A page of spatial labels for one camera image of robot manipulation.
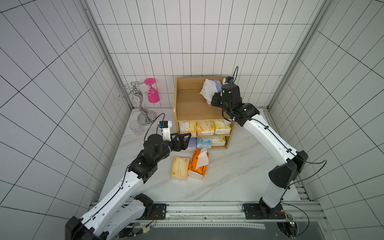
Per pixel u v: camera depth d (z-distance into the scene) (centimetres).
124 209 56
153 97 107
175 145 62
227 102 56
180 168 83
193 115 73
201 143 92
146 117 112
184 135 62
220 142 92
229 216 73
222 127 81
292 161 44
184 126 80
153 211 72
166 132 63
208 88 78
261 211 66
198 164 81
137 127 98
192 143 91
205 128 80
